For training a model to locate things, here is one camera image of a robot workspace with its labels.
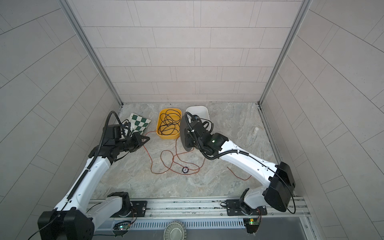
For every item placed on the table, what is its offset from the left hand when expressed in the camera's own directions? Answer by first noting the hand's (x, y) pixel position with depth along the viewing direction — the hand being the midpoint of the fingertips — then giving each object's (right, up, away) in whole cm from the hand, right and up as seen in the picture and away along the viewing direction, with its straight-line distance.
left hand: (152, 136), depth 77 cm
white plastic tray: (+26, +13, +30) cm, 41 cm away
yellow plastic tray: (+8, -3, +19) cm, 21 cm away
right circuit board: (+49, -39, -8) cm, 63 cm away
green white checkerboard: (-17, +5, +22) cm, 28 cm away
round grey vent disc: (+14, -41, -11) cm, 44 cm away
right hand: (+18, -1, -1) cm, 18 cm away
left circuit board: (-10, -39, -12) cm, 42 cm away
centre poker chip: (+17, -20, +6) cm, 27 cm away
